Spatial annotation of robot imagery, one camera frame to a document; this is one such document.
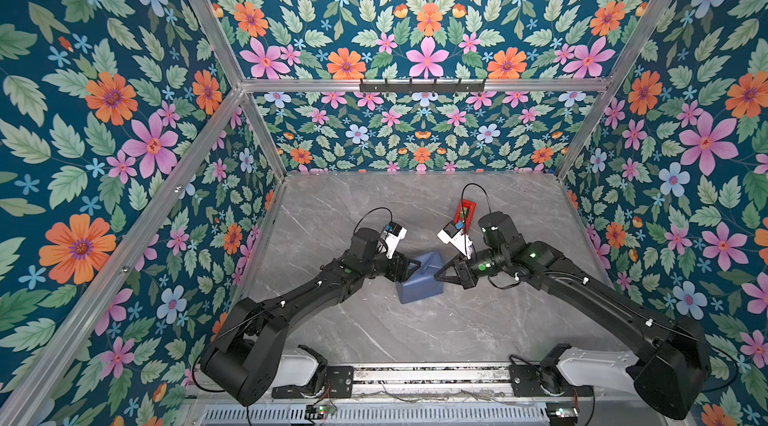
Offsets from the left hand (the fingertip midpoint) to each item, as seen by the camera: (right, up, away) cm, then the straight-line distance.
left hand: (415, 256), depth 81 cm
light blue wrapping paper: (+2, -7, -3) cm, 7 cm away
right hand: (+5, -2, -11) cm, 12 cm away
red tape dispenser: (+17, +11, +20) cm, 29 cm away
